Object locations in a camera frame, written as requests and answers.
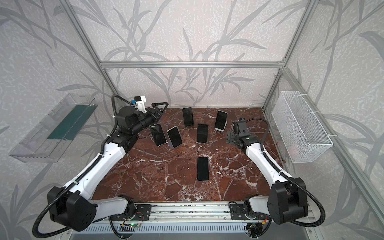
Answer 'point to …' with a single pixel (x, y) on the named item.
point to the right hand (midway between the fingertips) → (237, 132)
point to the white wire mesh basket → (303, 136)
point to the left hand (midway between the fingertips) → (168, 103)
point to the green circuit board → (134, 225)
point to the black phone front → (202, 171)
